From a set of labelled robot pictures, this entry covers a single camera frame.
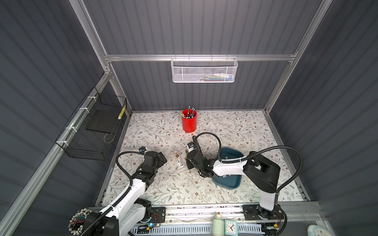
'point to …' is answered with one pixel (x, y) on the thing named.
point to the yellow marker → (121, 113)
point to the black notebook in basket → (105, 121)
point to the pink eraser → (178, 159)
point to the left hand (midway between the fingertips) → (156, 157)
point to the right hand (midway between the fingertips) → (188, 157)
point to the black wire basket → (90, 134)
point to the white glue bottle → (218, 225)
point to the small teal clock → (231, 227)
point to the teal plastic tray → (229, 182)
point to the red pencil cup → (189, 120)
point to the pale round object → (314, 230)
